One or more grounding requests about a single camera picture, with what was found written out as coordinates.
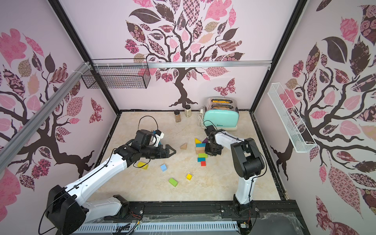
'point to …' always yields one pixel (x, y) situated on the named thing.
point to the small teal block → (199, 159)
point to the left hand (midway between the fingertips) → (169, 155)
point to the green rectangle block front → (173, 181)
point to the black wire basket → (117, 77)
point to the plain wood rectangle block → (200, 149)
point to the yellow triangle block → (197, 141)
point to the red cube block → (203, 163)
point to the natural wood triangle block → (184, 146)
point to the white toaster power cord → (200, 118)
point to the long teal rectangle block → (202, 145)
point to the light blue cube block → (163, 168)
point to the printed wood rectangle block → (199, 152)
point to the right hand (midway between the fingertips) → (211, 155)
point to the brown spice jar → (177, 116)
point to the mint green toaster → (223, 112)
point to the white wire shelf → (294, 121)
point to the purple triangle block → (205, 141)
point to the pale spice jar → (187, 110)
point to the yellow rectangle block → (145, 166)
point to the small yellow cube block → (189, 176)
